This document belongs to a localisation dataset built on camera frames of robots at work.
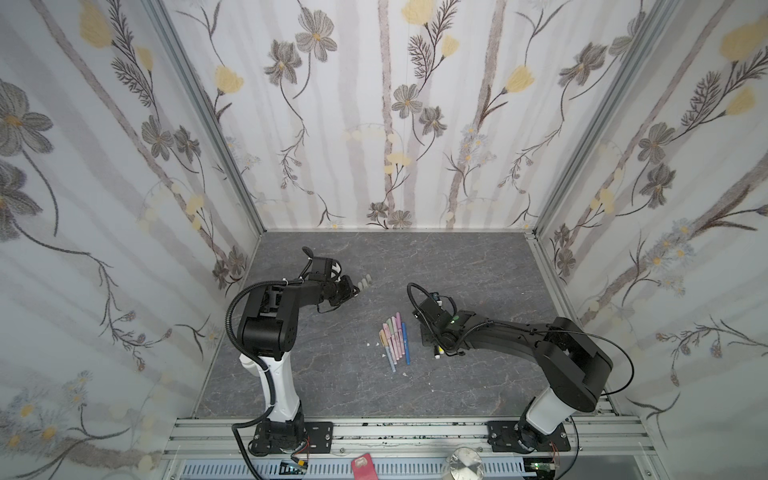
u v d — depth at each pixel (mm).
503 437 734
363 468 701
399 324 930
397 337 909
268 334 522
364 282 1041
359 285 1033
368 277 1051
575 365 457
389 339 906
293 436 659
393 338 907
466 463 581
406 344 903
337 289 890
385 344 901
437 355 878
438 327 691
